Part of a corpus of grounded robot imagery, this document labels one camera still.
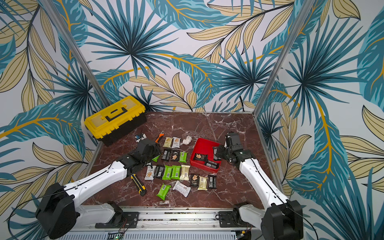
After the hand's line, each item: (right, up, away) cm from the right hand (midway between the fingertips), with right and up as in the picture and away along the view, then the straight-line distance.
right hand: (219, 150), depth 84 cm
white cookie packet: (-21, -21, -2) cm, 30 cm away
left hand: (-35, +1, 0) cm, 35 cm away
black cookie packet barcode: (-32, -4, +11) cm, 34 cm away
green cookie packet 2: (-30, -14, +4) cm, 33 cm away
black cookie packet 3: (-3, -9, +7) cm, 12 cm away
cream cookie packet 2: (-20, -13, +5) cm, 24 cm away
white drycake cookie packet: (-41, -15, +4) cm, 43 cm away
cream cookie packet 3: (-10, -19, 0) cm, 21 cm away
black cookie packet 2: (-4, -18, +2) cm, 19 cm away
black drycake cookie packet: (-26, -5, +11) cm, 29 cm away
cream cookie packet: (-32, +3, +17) cm, 36 cm away
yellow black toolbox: (-63, +17, +9) cm, 66 cm away
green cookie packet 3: (-25, -14, +5) cm, 29 cm away
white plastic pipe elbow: (-19, +4, +17) cm, 25 cm away
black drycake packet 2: (-10, -6, +11) cm, 16 cm away
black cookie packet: (-35, -13, +4) cm, 38 cm away
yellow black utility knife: (-43, -21, -2) cm, 48 cm away
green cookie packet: (-21, -6, +11) cm, 25 cm away
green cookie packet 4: (-31, -22, -2) cm, 38 cm away
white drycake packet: (-26, +2, +17) cm, 31 cm away
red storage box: (-7, 0, +17) cm, 18 cm away
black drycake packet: (-14, -17, +2) cm, 22 cm away
